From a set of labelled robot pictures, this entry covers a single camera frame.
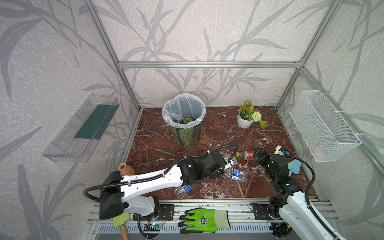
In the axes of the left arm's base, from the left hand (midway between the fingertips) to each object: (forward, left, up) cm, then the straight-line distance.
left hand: (222, 157), depth 73 cm
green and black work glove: (-25, +10, -17) cm, 31 cm away
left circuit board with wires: (-26, +33, -19) cm, 46 cm away
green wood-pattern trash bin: (+16, +19, -8) cm, 26 cm away
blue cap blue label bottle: (-3, -9, -15) cm, 18 cm away
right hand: (+9, -23, -7) cm, 25 cm away
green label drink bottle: (+29, +19, -7) cm, 35 cm away
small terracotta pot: (-3, +50, -10) cm, 52 cm away
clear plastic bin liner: (+34, +22, -4) cm, 41 cm away
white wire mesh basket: (+3, -43, +15) cm, 46 cm away
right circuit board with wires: (-28, -29, -22) cm, 45 cm away
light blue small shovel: (+2, -44, -16) cm, 47 cm away
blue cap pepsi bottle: (-12, +19, -16) cm, 28 cm away
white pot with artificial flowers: (+34, -20, -6) cm, 40 cm away
